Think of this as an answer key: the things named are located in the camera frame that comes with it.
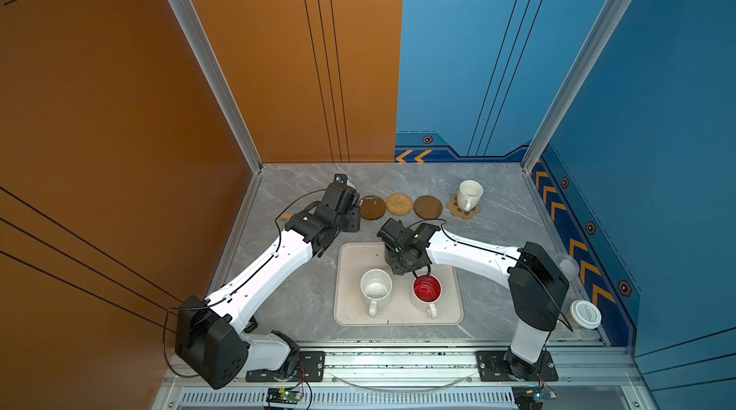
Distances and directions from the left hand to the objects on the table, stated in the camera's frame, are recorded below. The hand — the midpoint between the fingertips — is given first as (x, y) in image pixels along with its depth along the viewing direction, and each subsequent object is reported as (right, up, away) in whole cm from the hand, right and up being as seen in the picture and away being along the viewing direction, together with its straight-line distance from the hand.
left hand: (350, 208), depth 81 cm
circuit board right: (+45, -46, -12) cm, 66 cm away
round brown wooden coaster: (+26, -1, +25) cm, 36 cm away
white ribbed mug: (+7, -24, +5) cm, 26 cm away
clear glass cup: (+67, -18, +6) cm, 69 cm away
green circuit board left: (-16, -46, -10) cm, 50 cm away
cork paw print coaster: (+37, -3, +24) cm, 44 cm away
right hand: (+14, -18, +5) cm, 24 cm away
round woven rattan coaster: (+16, 0, +27) cm, 31 cm away
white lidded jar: (+63, -28, -6) cm, 69 cm away
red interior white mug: (+23, -25, +4) cm, 34 cm away
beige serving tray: (0, -18, +13) cm, 22 cm away
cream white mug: (+40, +4, +18) cm, 44 cm away
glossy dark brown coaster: (+6, -1, +26) cm, 26 cm away
